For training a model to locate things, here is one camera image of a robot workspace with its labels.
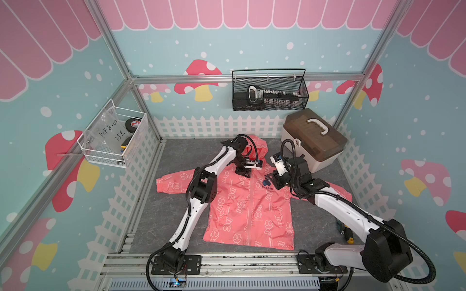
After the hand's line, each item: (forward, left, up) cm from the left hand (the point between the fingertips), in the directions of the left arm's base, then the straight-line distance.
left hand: (247, 172), depth 103 cm
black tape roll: (+3, +53, +32) cm, 62 cm away
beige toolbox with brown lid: (+12, -36, +17) cm, 41 cm away
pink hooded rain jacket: (-21, -1, 0) cm, 21 cm away
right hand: (-10, -10, +15) cm, 21 cm away
